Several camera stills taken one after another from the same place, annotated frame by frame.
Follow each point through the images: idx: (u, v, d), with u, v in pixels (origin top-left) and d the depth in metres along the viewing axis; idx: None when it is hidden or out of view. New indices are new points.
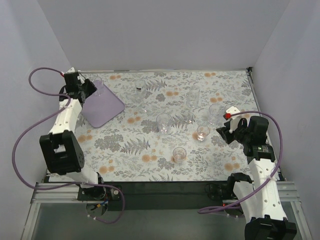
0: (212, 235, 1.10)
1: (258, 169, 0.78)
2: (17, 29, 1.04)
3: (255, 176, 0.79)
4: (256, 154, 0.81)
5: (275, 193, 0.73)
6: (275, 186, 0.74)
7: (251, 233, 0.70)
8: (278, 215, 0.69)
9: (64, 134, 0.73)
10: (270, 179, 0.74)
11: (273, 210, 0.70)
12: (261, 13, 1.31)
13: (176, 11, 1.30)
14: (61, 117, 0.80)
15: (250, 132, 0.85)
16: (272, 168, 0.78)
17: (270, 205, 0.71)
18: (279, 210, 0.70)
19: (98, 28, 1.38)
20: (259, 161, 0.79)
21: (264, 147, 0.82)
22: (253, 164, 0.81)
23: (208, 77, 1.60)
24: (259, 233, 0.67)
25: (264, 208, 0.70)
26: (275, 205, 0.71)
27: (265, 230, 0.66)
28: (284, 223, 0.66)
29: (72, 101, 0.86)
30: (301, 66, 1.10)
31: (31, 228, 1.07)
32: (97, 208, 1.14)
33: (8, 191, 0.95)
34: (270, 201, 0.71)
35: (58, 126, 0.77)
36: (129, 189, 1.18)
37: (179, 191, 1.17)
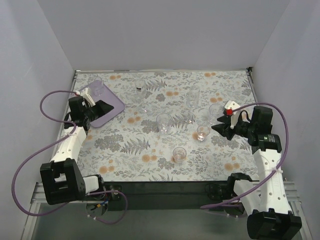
0: (212, 235, 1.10)
1: (264, 160, 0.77)
2: (16, 29, 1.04)
3: (261, 167, 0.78)
4: (262, 144, 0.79)
5: (280, 185, 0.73)
6: (280, 178, 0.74)
7: (254, 226, 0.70)
8: (283, 209, 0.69)
9: (66, 163, 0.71)
10: (277, 171, 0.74)
11: (278, 203, 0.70)
12: (261, 13, 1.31)
13: (176, 11, 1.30)
14: (64, 144, 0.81)
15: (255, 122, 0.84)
16: (278, 159, 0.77)
17: (275, 198, 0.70)
18: (285, 204, 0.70)
19: (98, 28, 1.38)
20: (265, 152, 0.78)
21: (271, 136, 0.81)
22: (258, 155, 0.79)
23: (208, 77, 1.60)
24: (263, 227, 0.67)
25: (269, 201, 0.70)
26: (281, 199, 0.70)
27: (269, 224, 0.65)
28: (288, 216, 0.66)
29: (76, 128, 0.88)
30: (301, 66, 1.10)
31: (30, 230, 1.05)
32: (97, 208, 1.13)
33: (8, 191, 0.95)
34: (275, 193, 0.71)
35: (60, 153, 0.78)
36: (130, 189, 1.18)
37: (179, 191, 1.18)
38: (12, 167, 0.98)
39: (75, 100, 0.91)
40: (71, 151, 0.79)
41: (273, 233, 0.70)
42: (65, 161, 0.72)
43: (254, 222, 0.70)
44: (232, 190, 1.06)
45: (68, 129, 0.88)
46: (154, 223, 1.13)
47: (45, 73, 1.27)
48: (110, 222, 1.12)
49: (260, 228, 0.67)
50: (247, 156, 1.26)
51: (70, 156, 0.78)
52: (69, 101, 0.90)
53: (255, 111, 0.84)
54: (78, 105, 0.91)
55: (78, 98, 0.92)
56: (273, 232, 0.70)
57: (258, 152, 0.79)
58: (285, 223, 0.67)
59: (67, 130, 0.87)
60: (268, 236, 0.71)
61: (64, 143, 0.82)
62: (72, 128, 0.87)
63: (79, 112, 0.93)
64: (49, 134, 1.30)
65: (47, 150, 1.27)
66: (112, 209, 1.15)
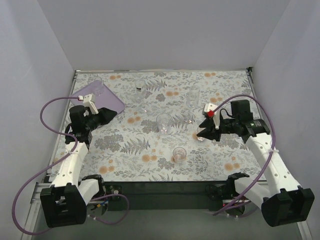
0: (213, 235, 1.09)
1: (259, 144, 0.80)
2: (17, 29, 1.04)
3: (257, 153, 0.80)
4: (250, 130, 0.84)
5: (281, 164, 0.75)
6: (279, 157, 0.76)
7: (272, 213, 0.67)
8: (292, 186, 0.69)
9: (66, 188, 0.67)
10: (273, 152, 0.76)
11: (286, 181, 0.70)
12: (261, 13, 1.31)
13: (176, 11, 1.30)
14: (64, 166, 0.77)
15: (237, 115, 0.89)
16: (271, 140, 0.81)
17: (282, 177, 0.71)
18: (291, 181, 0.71)
19: (98, 28, 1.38)
20: (256, 137, 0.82)
21: (256, 122, 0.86)
22: (251, 141, 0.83)
23: (208, 77, 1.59)
24: (282, 210, 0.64)
25: (278, 182, 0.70)
26: (287, 177, 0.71)
27: (288, 204, 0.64)
28: (301, 190, 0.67)
29: (77, 145, 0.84)
30: (301, 66, 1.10)
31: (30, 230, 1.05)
32: (97, 208, 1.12)
33: (8, 191, 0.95)
34: (280, 173, 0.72)
35: (61, 176, 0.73)
36: (130, 189, 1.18)
37: (178, 191, 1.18)
38: (12, 167, 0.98)
39: (75, 112, 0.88)
40: (72, 174, 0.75)
41: (289, 216, 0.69)
42: (65, 187, 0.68)
43: (271, 209, 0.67)
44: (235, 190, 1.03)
45: (68, 146, 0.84)
46: (154, 222, 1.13)
47: (45, 74, 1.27)
48: (110, 222, 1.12)
49: (279, 212, 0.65)
50: (247, 156, 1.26)
51: (71, 179, 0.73)
52: (70, 114, 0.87)
53: (234, 104, 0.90)
54: (79, 118, 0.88)
55: (79, 109, 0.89)
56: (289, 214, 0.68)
57: (250, 139, 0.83)
58: (299, 199, 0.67)
59: (68, 147, 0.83)
60: (286, 221, 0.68)
61: (64, 164, 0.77)
62: (73, 143, 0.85)
63: (80, 124, 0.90)
64: (49, 134, 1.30)
65: (47, 150, 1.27)
66: (112, 209, 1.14)
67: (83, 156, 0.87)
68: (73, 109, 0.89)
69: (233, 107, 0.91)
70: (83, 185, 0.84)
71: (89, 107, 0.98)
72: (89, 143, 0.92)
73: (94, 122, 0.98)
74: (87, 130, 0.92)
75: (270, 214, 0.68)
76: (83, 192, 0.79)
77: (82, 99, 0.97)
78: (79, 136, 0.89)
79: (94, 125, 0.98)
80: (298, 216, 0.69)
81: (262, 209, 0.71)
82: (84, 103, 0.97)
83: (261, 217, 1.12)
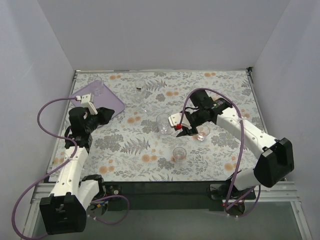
0: (213, 235, 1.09)
1: (228, 118, 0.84)
2: (17, 30, 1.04)
3: (230, 127, 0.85)
4: (215, 110, 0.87)
5: (253, 128, 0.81)
6: (249, 123, 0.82)
7: (265, 174, 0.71)
8: (270, 141, 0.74)
9: (66, 198, 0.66)
10: (242, 120, 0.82)
11: (263, 139, 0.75)
12: (261, 13, 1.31)
13: (176, 11, 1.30)
14: (64, 173, 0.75)
15: (198, 104, 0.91)
16: (236, 112, 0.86)
17: (259, 138, 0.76)
18: (268, 137, 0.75)
19: (98, 28, 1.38)
20: (223, 114, 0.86)
21: (217, 101, 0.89)
22: (221, 120, 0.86)
23: (208, 77, 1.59)
24: (270, 166, 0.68)
25: (258, 144, 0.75)
26: (263, 136, 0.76)
27: (273, 158, 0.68)
28: (278, 141, 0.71)
29: (77, 151, 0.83)
30: (301, 66, 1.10)
31: (30, 231, 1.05)
32: (97, 208, 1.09)
33: (8, 191, 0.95)
34: (255, 134, 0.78)
35: (60, 184, 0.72)
36: (129, 189, 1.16)
37: (179, 191, 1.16)
38: (12, 167, 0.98)
39: (75, 114, 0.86)
40: (72, 182, 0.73)
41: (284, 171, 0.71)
42: (65, 197, 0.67)
43: (262, 172, 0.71)
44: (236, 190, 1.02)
45: (68, 152, 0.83)
46: (154, 222, 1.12)
47: (44, 74, 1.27)
48: (110, 222, 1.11)
49: (269, 169, 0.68)
50: (247, 156, 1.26)
51: (71, 188, 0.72)
52: (71, 117, 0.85)
53: (192, 97, 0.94)
54: (78, 121, 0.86)
55: (79, 112, 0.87)
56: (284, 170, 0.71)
57: (219, 118, 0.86)
58: (280, 148, 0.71)
59: (68, 153, 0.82)
60: (280, 177, 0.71)
61: (64, 171, 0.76)
62: (73, 148, 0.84)
63: (80, 128, 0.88)
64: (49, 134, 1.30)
65: (47, 150, 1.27)
66: (112, 209, 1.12)
67: (83, 162, 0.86)
68: (72, 112, 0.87)
69: (193, 100, 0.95)
70: (82, 189, 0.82)
71: (87, 107, 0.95)
72: (89, 146, 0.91)
73: (93, 122, 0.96)
74: (87, 133, 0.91)
75: (263, 176, 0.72)
76: (83, 199, 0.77)
77: (80, 100, 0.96)
78: (78, 139, 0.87)
79: (93, 126, 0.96)
80: (287, 167, 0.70)
81: (256, 175, 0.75)
82: (82, 104, 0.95)
83: (260, 217, 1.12)
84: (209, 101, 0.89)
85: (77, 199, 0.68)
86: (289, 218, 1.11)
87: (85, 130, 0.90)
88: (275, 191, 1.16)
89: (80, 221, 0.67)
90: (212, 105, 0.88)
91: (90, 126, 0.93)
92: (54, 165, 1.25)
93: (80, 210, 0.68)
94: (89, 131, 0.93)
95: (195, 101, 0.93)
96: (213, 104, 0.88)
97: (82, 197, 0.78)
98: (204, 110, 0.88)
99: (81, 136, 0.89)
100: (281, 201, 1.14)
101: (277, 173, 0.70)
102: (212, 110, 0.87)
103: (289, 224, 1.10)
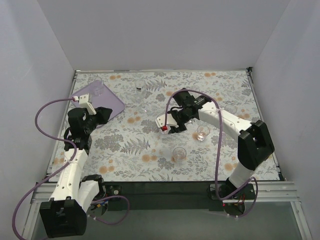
0: (213, 235, 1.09)
1: (208, 111, 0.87)
2: (16, 29, 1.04)
3: (209, 118, 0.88)
4: (195, 107, 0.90)
5: (230, 116, 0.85)
6: (226, 111, 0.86)
7: (247, 157, 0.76)
8: (246, 124, 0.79)
9: (66, 202, 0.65)
10: (220, 110, 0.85)
11: (240, 124, 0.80)
12: (261, 13, 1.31)
13: (176, 11, 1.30)
14: (64, 177, 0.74)
15: (181, 103, 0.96)
16: (213, 103, 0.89)
17: (236, 123, 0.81)
18: (244, 122, 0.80)
19: (98, 28, 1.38)
20: (202, 108, 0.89)
21: (197, 98, 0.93)
22: (201, 113, 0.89)
23: (208, 77, 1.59)
24: (252, 150, 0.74)
25: (236, 129, 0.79)
26: (239, 121, 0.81)
27: (252, 140, 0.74)
28: (254, 124, 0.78)
29: (77, 153, 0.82)
30: (301, 66, 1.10)
31: (30, 230, 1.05)
32: (97, 208, 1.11)
33: (8, 191, 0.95)
34: (233, 120, 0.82)
35: (60, 188, 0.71)
36: (129, 189, 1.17)
37: (179, 191, 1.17)
38: (12, 167, 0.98)
39: (74, 116, 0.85)
40: (72, 186, 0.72)
41: (263, 152, 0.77)
42: (65, 201, 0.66)
43: (244, 155, 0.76)
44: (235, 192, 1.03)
45: (67, 154, 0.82)
46: (154, 222, 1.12)
47: (44, 73, 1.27)
48: (110, 222, 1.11)
49: (251, 153, 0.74)
50: None
51: (71, 192, 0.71)
52: (69, 119, 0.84)
53: (176, 97, 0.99)
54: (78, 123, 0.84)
55: (78, 113, 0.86)
56: (263, 151, 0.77)
57: (200, 112, 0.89)
58: (257, 131, 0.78)
59: (68, 156, 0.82)
60: (262, 157, 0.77)
61: (63, 175, 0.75)
62: (72, 151, 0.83)
63: (80, 130, 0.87)
64: (49, 134, 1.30)
65: (47, 150, 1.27)
66: (112, 209, 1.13)
67: (83, 164, 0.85)
68: (70, 114, 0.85)
69: (177, 100, 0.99)
70: (81, 191, 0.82)
71: (86, 108, 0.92)
72: (89, 148, 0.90)
73: (92, 123, 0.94)
74: (87, 134, 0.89)
75: (247, 161, 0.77)
76: (83, 202, 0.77)
77: (78, 100, 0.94)
78: (78, 141, 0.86)
79: (93, 127, 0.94)
80: (266, 147, 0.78)
81: (241, 161, 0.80)
82: (80, 104, 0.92)
83: (260, 217, 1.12)
84: (191, 99, 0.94)
85: (77, 202, 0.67)
86: (289, 218, 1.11)
87: (85, 131, 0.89)
88: (275, 191, 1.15)
89: (80, 224, 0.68)
90: (193, 102, 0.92)
91: (89, 127, 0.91)
92: (54, 165, 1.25)
93: (81, 212, 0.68)
94: (89, 132, 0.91)
95: (179, 101, 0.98)
96: (193, 100, 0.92)
97: (82, 199, 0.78)
98: (186, 108, 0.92)
99: (80, 138, 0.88)
100: (281, 201, 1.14)
101: (258, 155, 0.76)
102: (193, 107, 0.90)
103: (289, 224, 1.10)
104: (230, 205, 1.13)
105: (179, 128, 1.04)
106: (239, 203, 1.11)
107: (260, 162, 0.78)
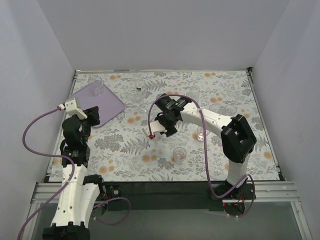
0: (213, 235, 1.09)
1: (190, 111, 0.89)
2: (16, 28, 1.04)
3: (193, 119, 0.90)
4: (178, 108, 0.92)
5: (212, 113, 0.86)
6: (207, 110, 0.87)
7: (232, 151, 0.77)
8: (227, 120, 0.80)
9: (69, 227, 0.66)
10: (201, 109, 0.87)
11: (222, 120, 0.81)
12: (261, 13, 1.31)
13: (176, 11, 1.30)
14: (64, 199, 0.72)
15: (164, 108, 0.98)
16: (194, 103, 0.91)
17: (217, 120, 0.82)
18: (225, 118, 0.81)
19: (97, 28, 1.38)
20: (185, 109, 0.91)
21: (178, 100, 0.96)
22: (184, 115, 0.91)
23: (208, 76, 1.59)
24: (235, 143, 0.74)
25: (218, 125, 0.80)
26: (220, 118, 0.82)
27: (233, 133, 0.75)
28: (234, 118, 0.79)
29: (75, 171, 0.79)
30: (300, 66, 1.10)
31: (30, 231, 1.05)
32: (97, 208, 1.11)
33: (8, 191, 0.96)
34: (214, 118, 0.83)
35: (62, 212, 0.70)
36: (130, 189, 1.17)
37: (178, 191, 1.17)
38: (12, 166, 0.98)
39: (70, 129, 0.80)
40: (73, 209, 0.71)
41: (247, 144, 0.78)
42: (67, 227, 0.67)
43: (228, 149, 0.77)
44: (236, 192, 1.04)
45: (66, 172, 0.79)
46: (154, 222, 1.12)
47: (44, 73, 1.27)
48: (110, 222, 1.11)
49: (235, 146, 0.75)
50: None
51: (73, 216, 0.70)
52: (65, 134, 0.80)
53: (158, 103, 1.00)
54: (74, 136, 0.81)
55: (73, 126, 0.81)
56: (247, 143, 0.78)
57: (183, 113, 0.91)
58: (238, 124, 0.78)
59: (66, 173, 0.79)
60: (247, 149, 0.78)
61: (63, 196, 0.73)
62: (71, 167, 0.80)
63: (76, 142, 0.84)
64: (49, 134, 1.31)
65: (47, 150, 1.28)
66: (112, 209, 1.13)
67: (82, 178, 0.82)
68: (64, 128, 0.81)
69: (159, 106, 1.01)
70: (83, 199, 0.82)
71: (76, 113, 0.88)
72: (87, 158, 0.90)
73: (87, 129, 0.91)
74: (84, 146, 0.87)
75: (232, 155, 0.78)
76: (85, 214, 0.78)
77: (64, 108, 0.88)
78: (75, 154, 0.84)
79: (88, 130, 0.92)
80: (248, 139, 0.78)
81: (227, 156, 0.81)
82: (69, 111, 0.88)
83: (261, 217, 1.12)
84: (173, 102, 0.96)
85: (79, 226, 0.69)
86: (289, 218, 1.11)
87: (82, 143, 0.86)
88: (275, 191, 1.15)
89: None
90: (174, 104, 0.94)
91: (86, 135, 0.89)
92: (54, 165, 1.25)
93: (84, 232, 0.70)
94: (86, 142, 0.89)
95: (162, 106, 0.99)
96: (174, 103, 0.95)
97: (85, 211, 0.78)
98: (169, 111, 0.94)
99: (78, 150, 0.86)
100: (281, 201, 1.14)
101: (243, 148, 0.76)
102: (176, 109, 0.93)
103: (289, 224, 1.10)
104: (230, 204, 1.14)
105: (168, 132, 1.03)
106: (239, 203, 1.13)
107: (246, 154, 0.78)
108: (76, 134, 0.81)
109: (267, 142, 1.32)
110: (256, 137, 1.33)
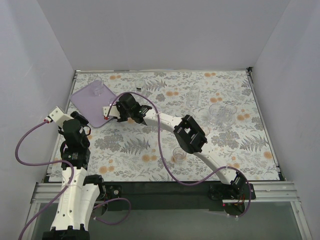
0: (213, 235, 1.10)
1: (150, 116, 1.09)
2: (17, 29, 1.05)
3: (152, 121, 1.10)
4: (141, 115, 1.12)
5: (167, 115, 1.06)
6: (163, 113, 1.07)
7: (186, 145, 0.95)
8: (178, 120, 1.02)
9: (68, 231, 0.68)
10: (159, 113, 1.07)
11: (175, 121, 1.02)
12: (261, 13, 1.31)
13: (176, 12, 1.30)
14: (64, 203, 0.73)
15: (126, 107, 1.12)
16: (155, 110, 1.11)
17: (171, 121, 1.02)
18: (177, 119, 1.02)
19: (98, 29, 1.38)
20: (147, 113, 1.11)
21: (142, 107, 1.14)
22: (147, 119, 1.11)
23: (208, 76, 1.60)
24: (186, 139, 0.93)
25: (170, 125, 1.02)
26: (173, 119, 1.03)
27: (182, 130, 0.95)
28: (183, 119, 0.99)
29: (75, 174, 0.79)
30: (300, 67, 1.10)
31: (30, 230, 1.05)
32: (97, 208, 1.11)
33: (8, 191, 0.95)
34: (168, 120, 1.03)
35: (61, 216, 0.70)
36: (130, 188, 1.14)
37: (178, 191, 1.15)
38: (12, 166, 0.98)
39: (70, 132, 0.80)
40: (73, 213, 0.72)
41: (199, 137, 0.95)
42: (67, 231, 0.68)
43: (183, 144, 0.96)
44: (236, 194, 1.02)
45: (66, 174, 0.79)
46: (154, 222, 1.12)
47: (45, 73, 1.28)
48: (110, 222, 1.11)
49: (187, 142, 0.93)
50: (247, 156, 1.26)
51: (72, 219, 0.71)
52: (65, 135, 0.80)
53: (123, 102, 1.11)
54: (74, 138, 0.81)
55: (73, 128, 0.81)
56: (198, 136, 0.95)
57: (145, 118, 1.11)
58: (187, 122, 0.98)
59: (66, 176, 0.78)
60: (198, 140, 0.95)
61: (63, 200, 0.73)
62: (70, 170, 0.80)
63: (77, 144, 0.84)
64: (50, 134, 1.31)
65: (47, 150, 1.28)
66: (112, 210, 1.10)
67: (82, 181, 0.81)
68: (65, 129, 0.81)
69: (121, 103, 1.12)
70: (83, 201, 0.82)
71: (66, 119, 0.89)
72: (87, 160, 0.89)
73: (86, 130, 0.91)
74: (84, 148, 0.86)
75: (189, 149, 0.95)
76: (86, 215, 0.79)
77: (51, 119, 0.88)
78: (76, 156, 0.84)
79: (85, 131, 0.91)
80: (198, 132, 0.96)
81: (187, 151, 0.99)
82: (58, 120, 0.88)
83: (260, 217, 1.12)
84: (136, 108, 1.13)
85: (79, 230, 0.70)
86: (289, 218, 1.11)
87: (82, 145, 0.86)
88: (275, 191, 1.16)
89: None
90: (138, 111, 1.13)
91: (86, 137, 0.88)
92: (54, 166, 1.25)
93: (85, 234, 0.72)
94: (86, 144, 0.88)
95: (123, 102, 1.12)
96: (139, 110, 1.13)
97: (85, 212, 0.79)
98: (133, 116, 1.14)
99: (78, 152, 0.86)
100: (280, 201, 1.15)
101: (194, 141, 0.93)
102: (140, 116, 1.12)
103: (289, 224, 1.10)
104: (229, 204, 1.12)
105: (120, 119, 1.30)
106: (239, 203, 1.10)
107: (198, 144, 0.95)
108: (76, 135, 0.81)
109: (267, 142, 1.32)
110: (257, 137, 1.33)
